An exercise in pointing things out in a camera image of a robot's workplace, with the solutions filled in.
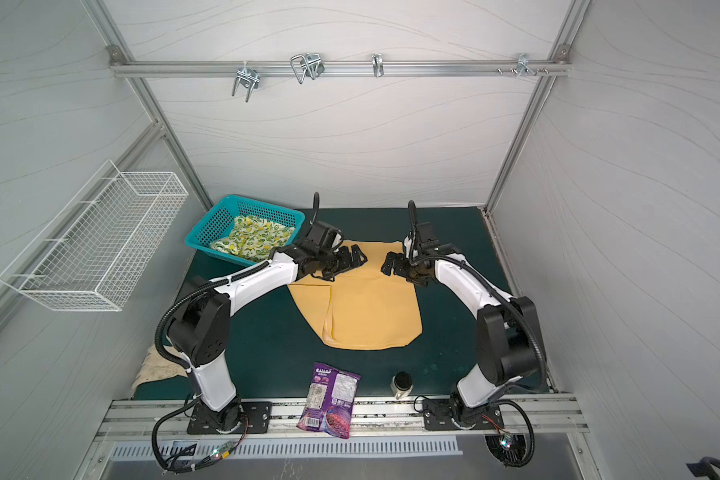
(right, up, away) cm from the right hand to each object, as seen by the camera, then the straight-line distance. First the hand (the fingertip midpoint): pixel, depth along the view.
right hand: (400, 264), depth 90 cm
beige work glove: (-69, -27, -8) cm, 74 cm away
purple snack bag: (-19, -33, -16) cm, 41 cm away
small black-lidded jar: (-2, -27, -19) cm, 33 cm away
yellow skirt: (-12, -14, +2) cm, 18 cm away
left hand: (-11, +2, -1) cm, 11 cm away
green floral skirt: (-51, +8, +16) cm, 54 cm away
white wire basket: (-74, +6, -20) cm, 77 cm away
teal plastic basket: (-66, +14, +21) cm, 70 cm away
